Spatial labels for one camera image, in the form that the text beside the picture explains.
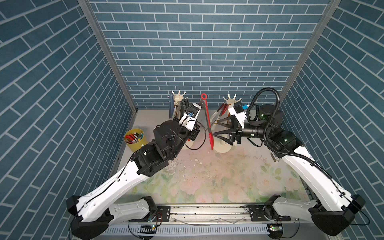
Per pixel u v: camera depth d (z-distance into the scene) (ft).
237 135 1.67
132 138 2.83
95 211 1.22
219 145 3.34
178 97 2.32
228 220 2.38
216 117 2.53
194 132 1.64
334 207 1.24
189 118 1.50
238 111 1.63
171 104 2.32
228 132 1.69
